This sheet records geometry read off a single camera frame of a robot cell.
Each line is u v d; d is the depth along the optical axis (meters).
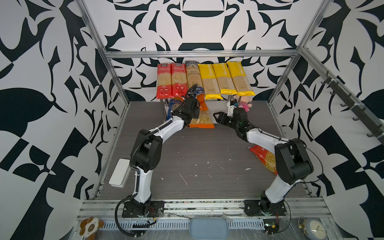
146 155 0.52
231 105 0.83
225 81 0.80
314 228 0.66
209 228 0.68
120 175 0.79
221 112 0.83
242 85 0.78
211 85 0.78
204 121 0.96
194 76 0.83
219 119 0.83
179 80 0.80
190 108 0.74
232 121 0.78
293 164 0.48
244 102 1.13
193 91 0.76
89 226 0.67
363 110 0.54
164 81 0.79
